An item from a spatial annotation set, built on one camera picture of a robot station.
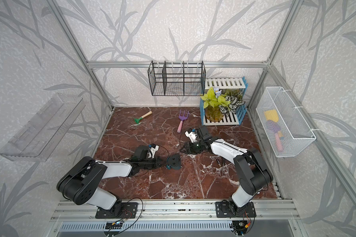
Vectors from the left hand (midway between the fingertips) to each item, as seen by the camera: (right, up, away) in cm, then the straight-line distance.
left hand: (166, 162), depth 88 cm
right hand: (+10, +8, -2) cm, 13 cm away
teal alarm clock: (+5, +2, -3) cm, 6 cm away
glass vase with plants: (+32, +36, +3) cm, 49 cm away
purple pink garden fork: (+9, +28, +25) cm, 38 cm away
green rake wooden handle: (-26, +25, +24) cm, 43 cm away
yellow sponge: (+64, +29, 0) cm, 70 cm away
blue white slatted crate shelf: (+39, +50, +9) cm, 65 cm away
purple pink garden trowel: (+61, +23, -6) cm, 66 cm away
